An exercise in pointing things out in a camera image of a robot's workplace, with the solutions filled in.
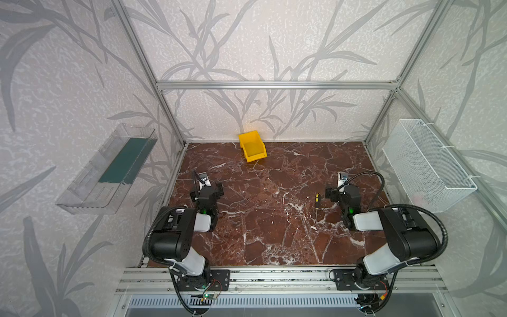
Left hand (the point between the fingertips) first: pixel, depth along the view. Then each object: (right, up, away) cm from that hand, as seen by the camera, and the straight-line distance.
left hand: (208, 176), depth 93 cm
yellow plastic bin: (+20, +16, +22) cm, 33 cm away
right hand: (+63, -1, +2) cm, 64 cm away
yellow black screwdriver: (+52, -14, +1) cm, 54 cm away
